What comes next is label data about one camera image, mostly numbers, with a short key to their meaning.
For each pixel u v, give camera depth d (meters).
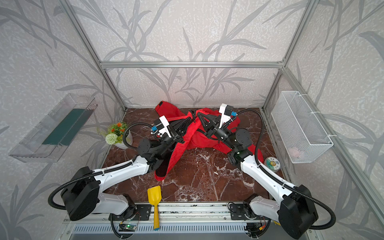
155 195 0.79
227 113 0.54
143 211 0.74
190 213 0.75
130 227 0.71
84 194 0.41
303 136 0.61
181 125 0.58
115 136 0.85
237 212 0.73
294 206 0.39
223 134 0.58
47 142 0.64
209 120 0.58
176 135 0.56
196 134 0.63
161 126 0.52
